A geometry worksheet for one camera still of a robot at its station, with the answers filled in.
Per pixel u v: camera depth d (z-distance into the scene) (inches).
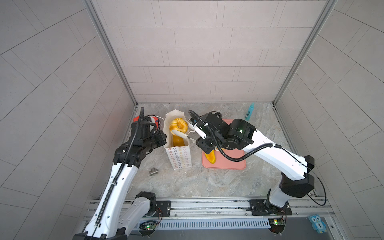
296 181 16.1
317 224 25.9
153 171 31.8
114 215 14.6
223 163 33.4
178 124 27.0
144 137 20.4
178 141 33.6
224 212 27.8
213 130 17.7
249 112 39.8
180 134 25.8
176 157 28.4
